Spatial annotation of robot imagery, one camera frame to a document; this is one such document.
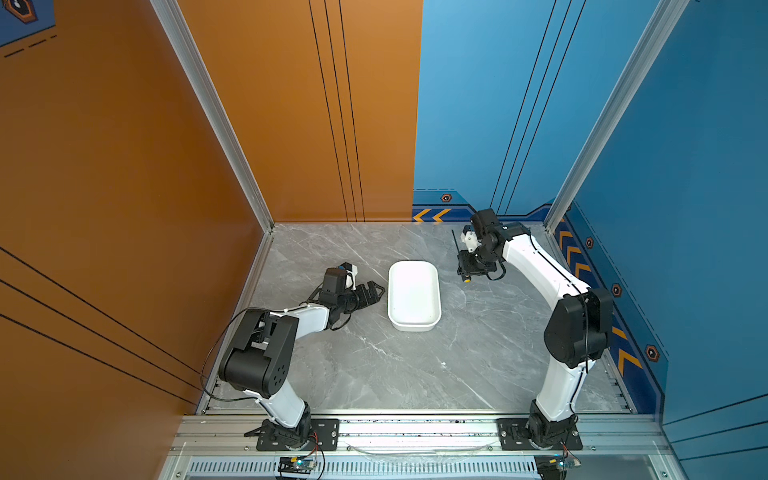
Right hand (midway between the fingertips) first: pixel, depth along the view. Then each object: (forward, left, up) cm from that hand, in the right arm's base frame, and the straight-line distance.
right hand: (464, 269), depth 90 cm
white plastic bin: (-3, +15, -11) cm, 19 cm away
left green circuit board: (-48, +44, -14) cm, 67 cm away
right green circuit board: (-47, -17, -14) cm, 52 cm away
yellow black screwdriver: (-4, 0, +1) cm, 4 cm away
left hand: (-3, +27, -7) cm, 28 cm away
